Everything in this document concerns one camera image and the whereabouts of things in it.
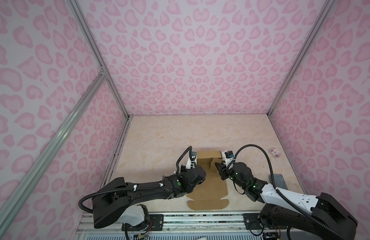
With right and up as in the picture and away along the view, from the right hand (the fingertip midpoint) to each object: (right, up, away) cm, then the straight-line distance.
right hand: (217, 162), depth 82 cm
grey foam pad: (+35, -11, +1) cm, 36 cm away
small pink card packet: (+39, +3, +13) cm, 42 cm away
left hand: (-12, +1, -1) cm, 12 cm away
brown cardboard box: (-5, -18, 0) cm, 19 cm away
